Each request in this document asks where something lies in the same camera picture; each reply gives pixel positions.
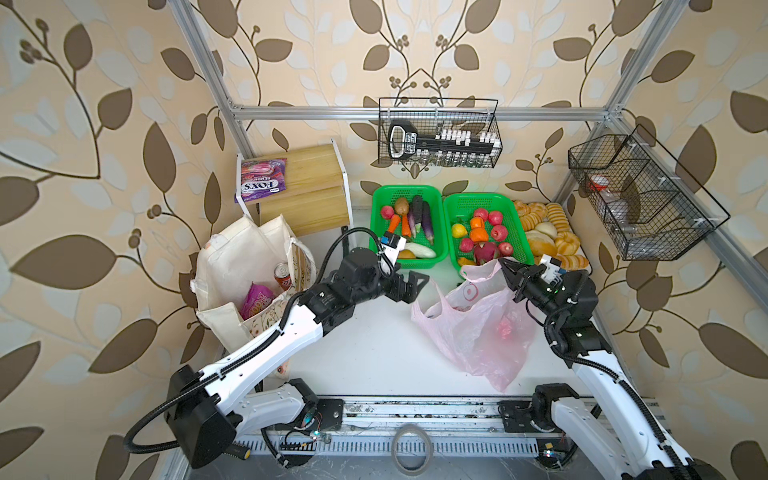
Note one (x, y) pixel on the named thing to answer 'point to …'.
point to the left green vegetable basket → (387, 194)
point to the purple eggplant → (427, 222)
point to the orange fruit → (478, 233)
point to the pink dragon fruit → (484, 252)
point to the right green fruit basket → (459, 208)
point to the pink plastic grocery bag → (480, 325)
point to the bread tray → (550, 234)
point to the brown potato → (402, 206)
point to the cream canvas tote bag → (247, 276)
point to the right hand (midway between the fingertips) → (500, 261)
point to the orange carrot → (395, 219)
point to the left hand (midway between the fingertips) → (417, 270)
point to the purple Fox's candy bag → (262, 177)
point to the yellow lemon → (458, 230)
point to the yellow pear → (464, 261)
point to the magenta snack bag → (257, 295)
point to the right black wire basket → (649, 205)
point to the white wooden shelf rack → (316, 197)
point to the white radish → (420, 251)
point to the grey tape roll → (412, 427)
